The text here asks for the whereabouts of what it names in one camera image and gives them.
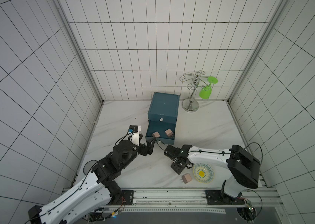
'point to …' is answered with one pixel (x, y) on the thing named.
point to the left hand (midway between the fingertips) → (147, 139)
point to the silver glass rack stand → (191, 105)
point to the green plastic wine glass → (205, 93)
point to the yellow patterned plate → (203, 173)
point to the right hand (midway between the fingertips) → (175, 167)
